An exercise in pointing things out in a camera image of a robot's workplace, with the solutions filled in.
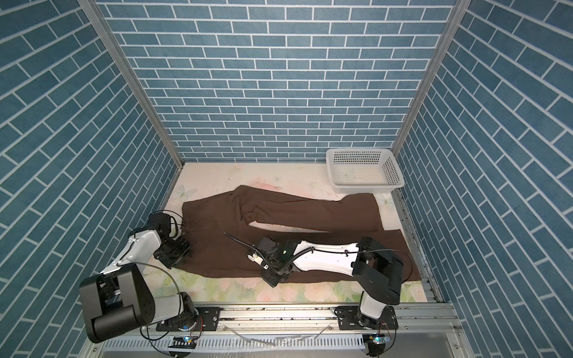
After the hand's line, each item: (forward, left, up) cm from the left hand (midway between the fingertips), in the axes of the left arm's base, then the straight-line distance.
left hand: (190, 253), depth 85 cm
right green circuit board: (-28, -67, -3) cm, 73 cm away
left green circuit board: (-28, -4, -6) cm, 29 cm away
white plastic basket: (+45, -79, -2) cm, 91 cm away
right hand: (-9, -29, +1) cm, 31 cm away
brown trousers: (+11, -9, -2) cm, 15 cm away
